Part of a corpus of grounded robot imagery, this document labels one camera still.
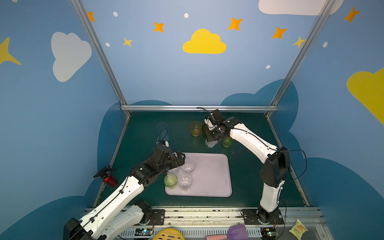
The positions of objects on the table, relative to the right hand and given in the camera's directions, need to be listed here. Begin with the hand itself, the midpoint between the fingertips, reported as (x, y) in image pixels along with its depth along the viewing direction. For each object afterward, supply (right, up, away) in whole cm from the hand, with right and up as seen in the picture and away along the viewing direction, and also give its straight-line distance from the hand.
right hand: (209, 135), depth 87 cm
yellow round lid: (-21, -45, -19) cm, 53 cm away
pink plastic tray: (+2, -25, +1) cm, 25 cm away
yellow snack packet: (+41, -44, -17) cm, 63 cm away
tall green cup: (+12, -4, +5) cm, 13 cm away
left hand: (-16, -12, -11) cm, 22 cm away
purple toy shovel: (+10, -46, -17) cm, 50 cm away
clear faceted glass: (-21, -22, +1) cm, 30 cm away
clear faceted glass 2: (-14, -26, -3) cm, 30 cm away
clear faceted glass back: (-12, -20, +4) cm, 24 cm away
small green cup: (-23, -26, -2) cm, 35 cm away
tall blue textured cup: (-30, +2, +10) cm, 32 cm away
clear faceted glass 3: (+2, -6, +6) cm, 9 cm away
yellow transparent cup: (-8, +5, +22) cm, 24 cm away
